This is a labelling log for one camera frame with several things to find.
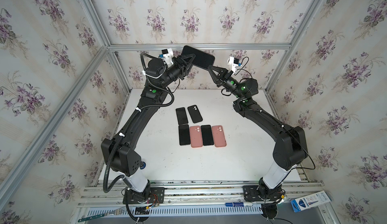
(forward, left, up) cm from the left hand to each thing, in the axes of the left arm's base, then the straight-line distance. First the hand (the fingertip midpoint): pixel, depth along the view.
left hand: (196, 57), depth 63 cm
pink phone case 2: (-12, -15, -49) cm, 53 cm away
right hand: (-2, -8, -4) cm, 9 cm away
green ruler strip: (-51, +48, -51) cm, 87 cm away
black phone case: (+7, -1, -50) cm, 50 cm away
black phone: (+5, +9, -50) cm, 51 cm away
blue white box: (-47, -53, -48) cm, 85 cm away
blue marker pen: (-47, -21, -49) cm, 71 cm away
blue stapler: (-29, +29, -50) cm, 64 cm away
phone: (-10, -8, -50) cm, 52 cm away
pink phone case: (-11, -1, -50) cm, 51 cm away
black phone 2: (-9, +7, -51) cm, 52 cm away
